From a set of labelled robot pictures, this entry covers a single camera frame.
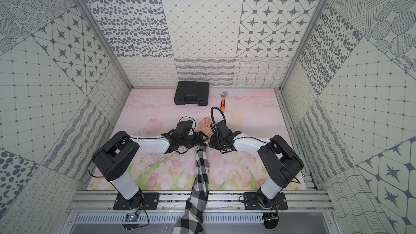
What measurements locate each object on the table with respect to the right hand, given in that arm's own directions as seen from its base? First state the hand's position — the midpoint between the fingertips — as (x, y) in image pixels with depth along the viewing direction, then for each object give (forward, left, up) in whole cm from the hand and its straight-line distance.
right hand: (211, 145), depth 90 cm
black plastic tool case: (+40, +16, +2) cm, 43 cm away
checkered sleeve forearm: (-34, +7, +2) cm, 35 cm away
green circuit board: (-34, +35, -3) cm, 49 cm away
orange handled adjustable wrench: (+41, -8, -1) cm, 42 cm away
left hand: (0, +1, +3) cm, 3 cm away
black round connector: (-33, -27, -4) cm, 43 cm away
